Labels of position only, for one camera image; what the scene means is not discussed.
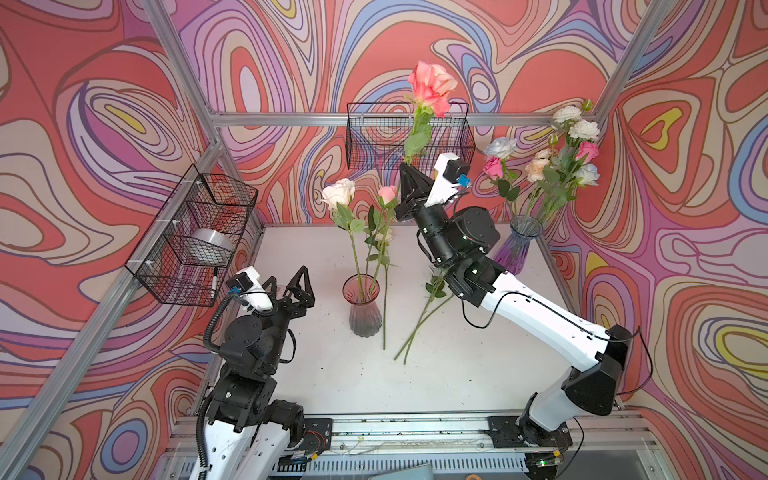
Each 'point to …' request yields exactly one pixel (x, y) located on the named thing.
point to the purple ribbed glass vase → (514, 252)
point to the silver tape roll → (214, 236)
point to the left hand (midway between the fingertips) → (295, 272)
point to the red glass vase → (364, 318)
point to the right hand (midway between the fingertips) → (399, 173)
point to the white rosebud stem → (375, 239)
